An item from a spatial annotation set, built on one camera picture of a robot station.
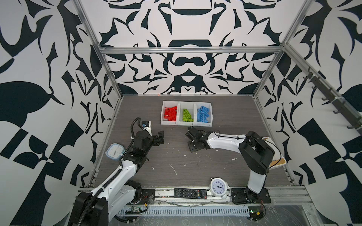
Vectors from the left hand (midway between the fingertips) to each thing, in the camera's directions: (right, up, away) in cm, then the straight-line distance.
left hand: (156, 129), depth 84 cm
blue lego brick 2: (+27, +9, +21) cm, 36 cm away
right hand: (+22, -11, +8) cm, 26 cm away
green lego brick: (+18, +9, +21) cm, 29 cm away
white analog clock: (+35, -30, -8) cm, 47 cm away
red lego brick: (+8, +10, +23) cm, 26 cm away
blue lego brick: (+32, +12, +24) cm, 42 cm away
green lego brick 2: (+21, +5, +19) cm, 29 cm away
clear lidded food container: (-26, -14, +3) cm, 29 cm away
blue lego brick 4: (+30, +6, +18) cm, 35 cm away
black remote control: (+21, -32, -9) cm, 40 cm away
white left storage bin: (+4, +16, +27) cm, 31 cm away
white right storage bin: (+34, +15, +22) cm, 44 cm away
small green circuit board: (+52, -40, -13) cm, 67 cm away
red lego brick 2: (+7, +5, +20) cm, 22 cm away
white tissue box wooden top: (+70, -16, -2) cm, 72 cm away
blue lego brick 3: (+31, +9, +19) cm, 38 cm away
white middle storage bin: (+21, +15, +25) cm, 36 cm away
